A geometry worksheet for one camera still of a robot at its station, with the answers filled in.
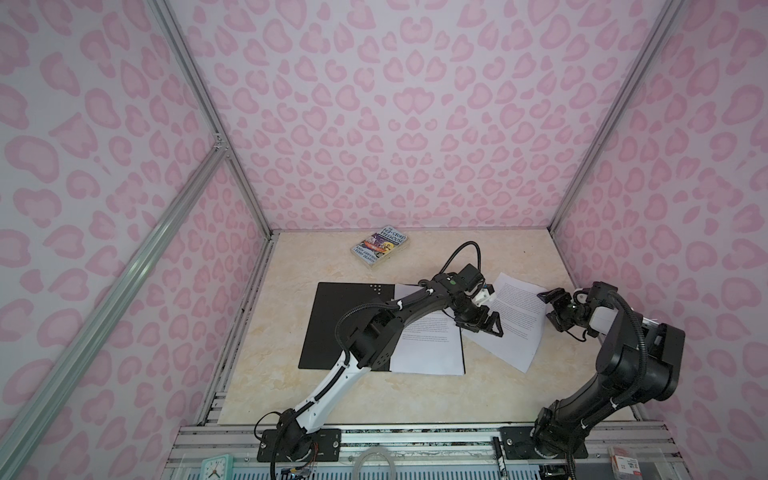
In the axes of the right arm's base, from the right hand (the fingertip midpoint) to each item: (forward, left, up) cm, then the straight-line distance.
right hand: (546, 299), depth 94 cm
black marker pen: (-42, +22, -3) cm, 47 cm away
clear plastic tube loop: (-41, +53, -1) cm, 67 cm away
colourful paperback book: (+24, +55, -3) cm, 60 cm away
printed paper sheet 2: (-13, +37, -4) cm, 39 cm away
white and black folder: (+2, +69, -7) cm, 70 cm away
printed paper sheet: (-4, +7, -5) cm, 9 cm away
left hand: (-11, +18, 0) cm, 21 cm away
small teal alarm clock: (-46, +87, -1) cm, 99 cm away
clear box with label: (-43, -6, -2) cm, 43 cm away
